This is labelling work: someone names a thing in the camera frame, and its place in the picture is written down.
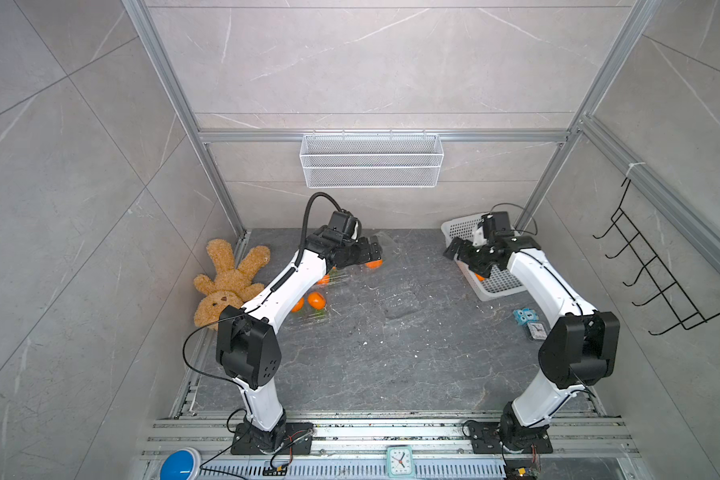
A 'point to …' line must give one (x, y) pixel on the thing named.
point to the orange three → (373, 264)
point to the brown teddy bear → (231, 286)
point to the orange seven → (299, 305)
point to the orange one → (480, 277)
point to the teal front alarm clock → (400, 462)
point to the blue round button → (181, 464)
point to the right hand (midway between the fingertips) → (459, 258)
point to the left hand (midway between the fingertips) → (373, 248)
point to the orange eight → (317, 301)
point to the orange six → (324, 280)
